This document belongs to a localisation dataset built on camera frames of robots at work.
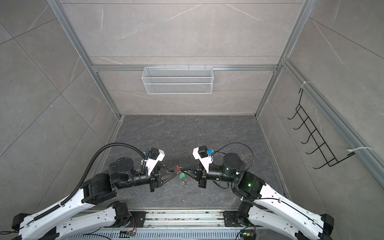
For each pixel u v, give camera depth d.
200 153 0.48
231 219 0.73
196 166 0.54
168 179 0.54
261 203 0.46
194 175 0.54
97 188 0.44
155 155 0.49
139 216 0.76
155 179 0.49
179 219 0.75
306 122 0.72
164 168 0.56
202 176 0.49
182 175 0.55
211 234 0.70
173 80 1.00
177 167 0.59
